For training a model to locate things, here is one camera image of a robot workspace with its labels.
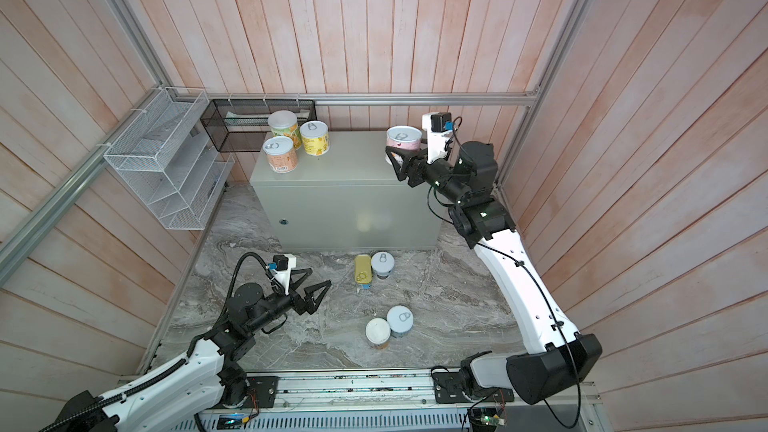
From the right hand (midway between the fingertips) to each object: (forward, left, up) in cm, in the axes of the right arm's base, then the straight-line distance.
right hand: (398, 145), depth 63 cm
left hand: (-17, +19, -32) cm, 41 cm away
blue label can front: (-24, -2, -41) cm, 47 cm away
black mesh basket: (+37, +55, -21) cm, 69 cm away
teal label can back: (-6, +4, -41) cm, 42 cm away
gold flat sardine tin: (-8, +9, -42) cm, 44 cm away
